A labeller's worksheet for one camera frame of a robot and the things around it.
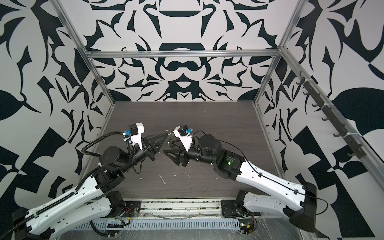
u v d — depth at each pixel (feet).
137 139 1.72
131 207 2.46
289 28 2.65
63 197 1.46
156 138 1.87
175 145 2.03
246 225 2.33
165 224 2.13
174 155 1.76
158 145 1.91
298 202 1.31
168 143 1.92
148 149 1.71
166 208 2.49
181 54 3.01
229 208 2.43
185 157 1.79
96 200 1.99
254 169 1.51
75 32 2.72
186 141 1.75
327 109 1.97
